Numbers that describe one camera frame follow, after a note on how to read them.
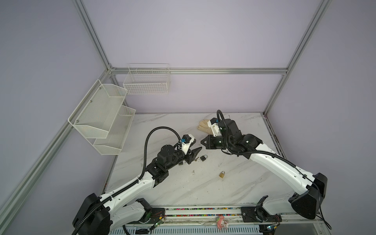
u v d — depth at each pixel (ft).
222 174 2.89
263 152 1.54
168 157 1.85
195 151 2.24
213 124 2.16
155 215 2.40
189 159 2.12
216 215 2.45
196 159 3.11
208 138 2.05
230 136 1.78
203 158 3.12
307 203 1.27
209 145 2.05
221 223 2.26
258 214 2.15
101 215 1.28
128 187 1.56
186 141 1.99
